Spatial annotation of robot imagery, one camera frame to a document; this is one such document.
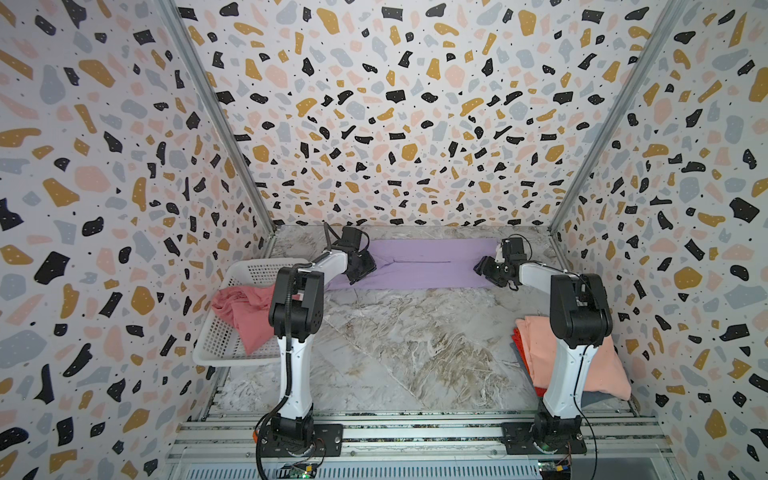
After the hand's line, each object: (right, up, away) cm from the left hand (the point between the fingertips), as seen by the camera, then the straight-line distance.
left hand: (375, 262), depth 104 cm
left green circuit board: (-15, -48, -34) cm, 61 cm away
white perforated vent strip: (+1, -48, -34) cm, 59 cm away
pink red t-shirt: (-35, -12, -19) cm, 41 cm away
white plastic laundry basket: (-43, -23, -18) cm, 52 cm away
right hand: (+36, 0, 0) cm, 36 cm away
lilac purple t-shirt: (+21, 0, +5) cm, 22 cm away
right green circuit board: (+45, -49, -33) cm, 74 cm away
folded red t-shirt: (+43, -21, -14) cm, 51 cm away
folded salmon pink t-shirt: (+64, -29, -25) cm, 75 cm away
